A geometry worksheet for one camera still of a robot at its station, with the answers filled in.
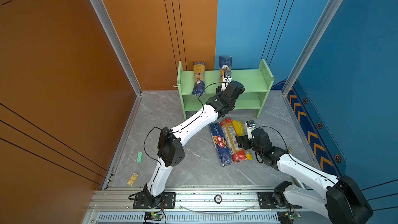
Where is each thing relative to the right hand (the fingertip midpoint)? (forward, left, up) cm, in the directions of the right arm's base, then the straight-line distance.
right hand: (243, 134), depth 86 cm
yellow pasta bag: (+6, +1, -5) cm, 8 cm away
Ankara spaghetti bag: (+26, +24, +22) cm, 42 cm away
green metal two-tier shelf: (+28, -10, +14) cm, 33 cm away
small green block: (-10, +59, -8) cm, 60 cm away
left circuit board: (-37, +46, -10) cm, 60 cm away
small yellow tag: (-21, +59, -7) cm, 63 cm away
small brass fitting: (-6, -27, -7) cm, 28 cm away
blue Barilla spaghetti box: (-3, +13, -5) cm, 14 cm away
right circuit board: (-37, -16, -10) cm, 42 cm away
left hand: (+17, +9, +22) cm, 29 cm away
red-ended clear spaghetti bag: (-10, +4, -5) cm, 11 cm away
